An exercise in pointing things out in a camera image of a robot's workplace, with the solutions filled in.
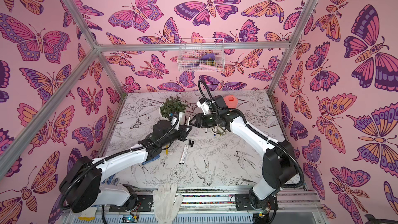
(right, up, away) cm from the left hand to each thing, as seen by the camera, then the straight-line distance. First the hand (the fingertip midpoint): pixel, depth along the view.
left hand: (192, 125), depth 80 cm
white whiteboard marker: (+8, -6, +19) cm, 21 cm away
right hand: (0, +3, -1) cm, 3 cm away
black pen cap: (-1, -13, +14) cm, 19 cm away
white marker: (-2, +3, -1) cm, 3 cm away
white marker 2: (-5, -17, +9) cm, 20 cm away
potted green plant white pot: (-12, +10, +10) cm, 18 cm away
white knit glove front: (-12, -37, -6) cm, 39 cm away
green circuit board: (-29, -43, -8) cm, 52 cm away
